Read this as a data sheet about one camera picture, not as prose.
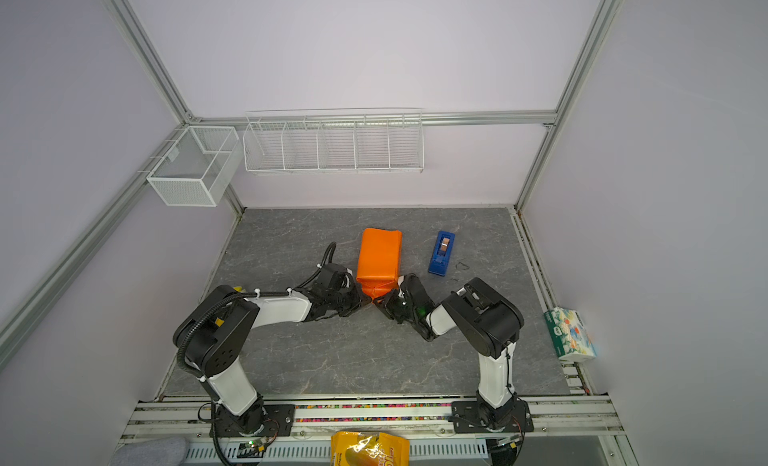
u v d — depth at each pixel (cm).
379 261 98
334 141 97
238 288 94
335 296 80
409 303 76
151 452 68
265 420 73
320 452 71
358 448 65
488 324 51
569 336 83
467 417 74
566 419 75
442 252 100
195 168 102
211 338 48
